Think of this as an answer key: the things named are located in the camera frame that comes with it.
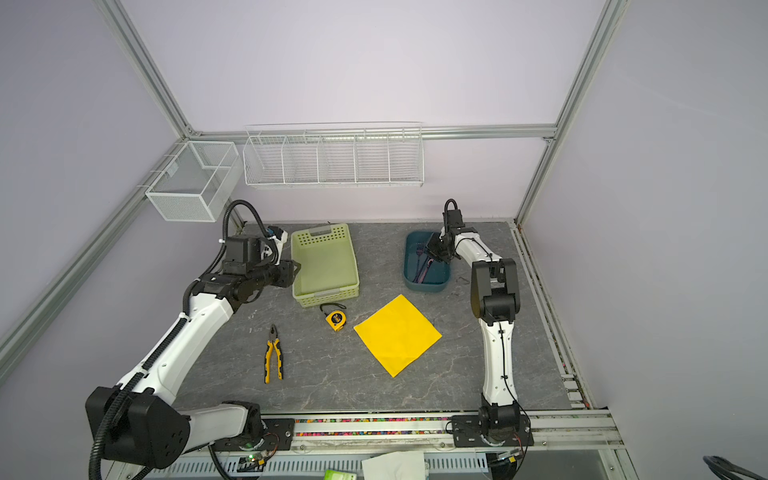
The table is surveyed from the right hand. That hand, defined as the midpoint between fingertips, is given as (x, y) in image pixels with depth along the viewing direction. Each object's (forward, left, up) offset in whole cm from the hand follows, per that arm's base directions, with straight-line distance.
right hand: (427, 251), depth 107 cm
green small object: (-65, +25, -1) cm, 69 cm away
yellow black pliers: (-33, +48, -2) cm, 58 cm away
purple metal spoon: (-6, +1, -3) cm, 7 cm away
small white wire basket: (+9, +77, +24) cm, 81 cm away
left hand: (-20, +39, +19) cm, 48 cm away
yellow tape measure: (-26, +30, -1) cm, 40 cm away
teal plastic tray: (-10, -3, -2) cm, 11 cm away
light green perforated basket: (-3, +37, -6) cm, 38 cm away
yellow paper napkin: (-30, +11, -4) cm, 32 cm away
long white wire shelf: (+23, +33, +26) cm, 48 cm away
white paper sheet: (-63, +10, +5) cm, 64 cm away
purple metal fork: (+3, +3, -3) cm, 5 cm away
